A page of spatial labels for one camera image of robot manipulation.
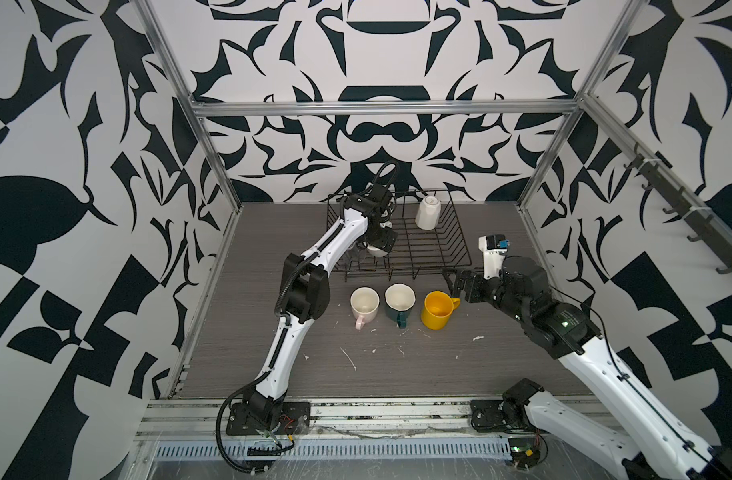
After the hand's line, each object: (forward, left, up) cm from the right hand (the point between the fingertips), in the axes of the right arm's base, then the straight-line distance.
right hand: (460, 269), depth 70 cm
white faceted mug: (+32, +1, -16) cm, 36 cm away
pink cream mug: (+3, +23, -22) cm, 32 cm away
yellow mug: (+2, +1, -25) cm, 25 cm away
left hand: (+22, +17, -14) cm, 32 cm away
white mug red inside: (+15, +20, -13) cm, 28 cm away
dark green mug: (+2, +13, -20) cm, 24 cm away
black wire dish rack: (+29, 0, -25) cm, 38 cm away
